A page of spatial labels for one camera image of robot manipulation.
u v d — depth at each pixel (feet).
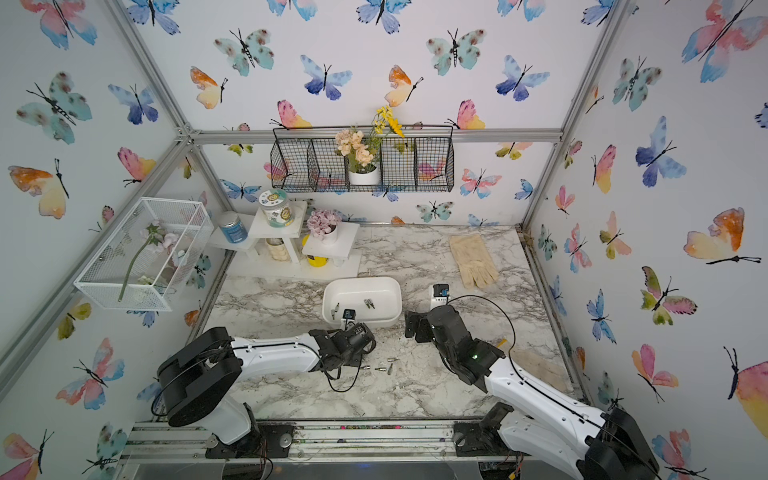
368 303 3.23
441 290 2.28
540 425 1.87
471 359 1.88
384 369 2.79
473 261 3.62
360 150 2.65
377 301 3.23
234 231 2.99
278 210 2.77
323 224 2.84
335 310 3.18
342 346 2.24
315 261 3.38
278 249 3.40
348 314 2.65
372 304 3.22
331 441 2.48
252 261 3.55
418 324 2.32
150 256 2.44
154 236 2.43
